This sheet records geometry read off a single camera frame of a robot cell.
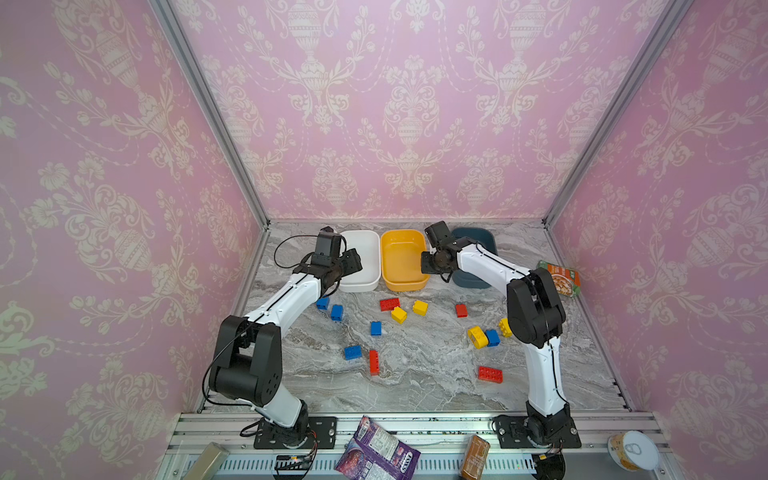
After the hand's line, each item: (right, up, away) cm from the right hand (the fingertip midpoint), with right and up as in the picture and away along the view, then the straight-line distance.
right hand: (427, 265), depth 100 cm
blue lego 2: (-17, -19, -8) cm, 27 cm away
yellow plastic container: (-8, +1, +14) cm, 16 cm away
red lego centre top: (-13, -13, -4) cm, 18 cm away
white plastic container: (-21, +8, +11) cm, 25 cm away
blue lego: (-34, -12, -4) cm, 37 cm away
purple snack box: (-16, -43, -31) cm, 55 cm away
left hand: (-24, +2, -9) cm, 26 cm away
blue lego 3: (+18, -21, -13) cm, 30 cm away
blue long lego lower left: (-24, -26, -11) cm, 37 cm away
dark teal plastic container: (+23, +9, +9) cm, 27 cm away
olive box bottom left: (-54, -43, -33) cm, 77 cm away
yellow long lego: (+13, -20, -13) cm, 28 cm away
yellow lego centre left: (-10, -16, -7) cm, 20 cm away
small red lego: (+10, -15, -4) cm, 18 cm away
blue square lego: (-30, -15, -5) cm, 34 cm away
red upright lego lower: (-17, -26, -17) cm, 36 cm away
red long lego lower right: (+15, -29, -18) cm, 38 cm away
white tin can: (+43, -40, -33) cm, 67 cm away
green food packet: (+47, -6, 0) cm, 48 cm away
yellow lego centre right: (-3, -13, -6) cm, 15 cm away
